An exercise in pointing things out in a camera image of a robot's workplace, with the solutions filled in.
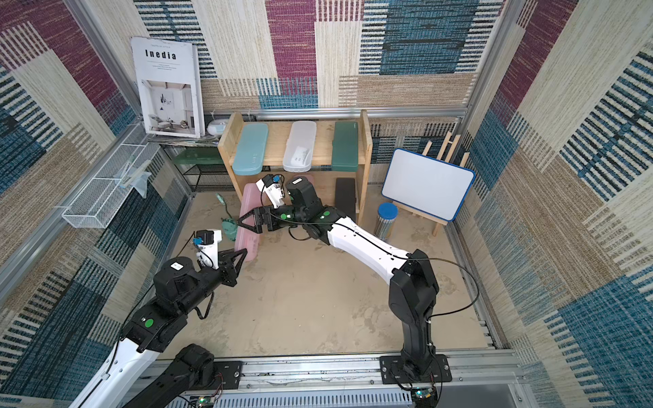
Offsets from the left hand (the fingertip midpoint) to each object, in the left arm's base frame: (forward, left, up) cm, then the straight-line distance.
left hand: (242, 249), depth 69 cm
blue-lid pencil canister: (+18, -43, -8) cm, 47 cm away
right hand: (+7, 0, +4) cm, 8 cm away
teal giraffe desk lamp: (+22, +14, -18) cm, 31 cm away
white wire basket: (+12, +42, +6) cm, 44 cm away
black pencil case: (+23, -29, -4) cm, 37 cm away
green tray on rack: (+43, +26, -2) cm, 51 cm away
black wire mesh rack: (+49, +34, -18) cm, 62 cm away
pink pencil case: (+2, -1, +2) cm, 3 cm away
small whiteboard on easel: (+28, -61, -6) cm, 67 cm away
